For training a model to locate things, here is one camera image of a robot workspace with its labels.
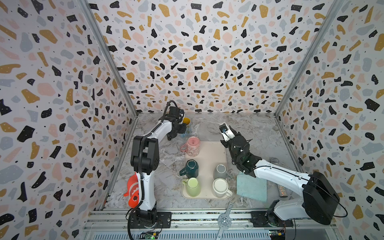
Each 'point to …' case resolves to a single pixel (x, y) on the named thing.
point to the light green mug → (193, 188)
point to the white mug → (220, 186)
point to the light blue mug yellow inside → (187, 121)
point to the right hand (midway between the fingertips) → (228, 124)
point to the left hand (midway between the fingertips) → (184, 126)
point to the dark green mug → (191, 169)
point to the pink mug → (192, 147)
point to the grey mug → (221, 171)
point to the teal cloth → (253, 188)
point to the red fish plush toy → (133, 192)
